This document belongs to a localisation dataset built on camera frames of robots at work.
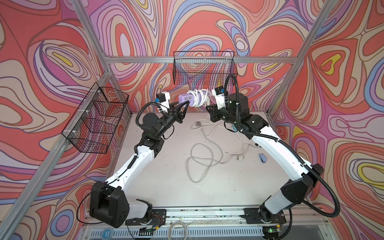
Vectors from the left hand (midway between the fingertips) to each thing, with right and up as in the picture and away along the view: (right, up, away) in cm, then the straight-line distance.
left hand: (189, 103), depth 65 cm
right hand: (+9, -3, +6) cm, 11 cm away
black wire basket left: (-51, -10, +14) cm, 54 cm away
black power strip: (+5, -8, +43) cm, 44 cm away
